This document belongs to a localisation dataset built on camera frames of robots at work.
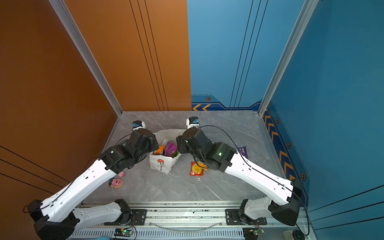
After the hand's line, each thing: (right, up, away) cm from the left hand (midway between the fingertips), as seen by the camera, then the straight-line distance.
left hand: (157, 137), depth 72 cm
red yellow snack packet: (+19, -21, +15) cm, 32 cm away
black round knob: (+61, -39, -12) cm, 73 cm away
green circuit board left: (-16, -45, -2) cm, 48 cm away
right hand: (+11, 0, -6) cm, 13 cm away
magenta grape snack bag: (+5, -8, +11) cm, 14 cm away
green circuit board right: (+46, -46, -2) cm, 65 cm away
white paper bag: (+1, -13, +2) cm, 13 cm away
